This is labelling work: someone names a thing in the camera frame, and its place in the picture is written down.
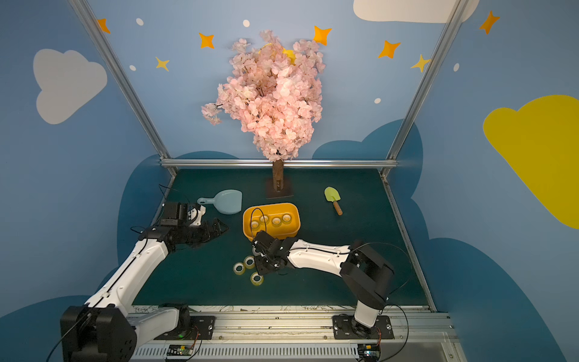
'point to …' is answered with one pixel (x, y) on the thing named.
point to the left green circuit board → (180, 350)
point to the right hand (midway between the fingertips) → (262, 264)
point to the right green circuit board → (369, 351)
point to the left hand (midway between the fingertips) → (220, 229)
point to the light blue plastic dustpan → (228, 202)
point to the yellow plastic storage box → (273, 210)
